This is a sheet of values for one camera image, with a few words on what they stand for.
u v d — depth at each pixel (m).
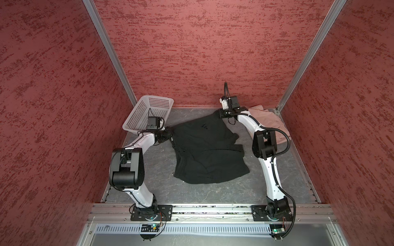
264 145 0.64
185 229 0.77
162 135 0.82
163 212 0.75
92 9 0.71
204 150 0.96
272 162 0.64
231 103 0.86
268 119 1.10
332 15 0.74
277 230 0.70
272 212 0.66
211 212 0.76
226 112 0.95
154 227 0.70
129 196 0.55
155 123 0.76
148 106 1.18
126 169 0.47
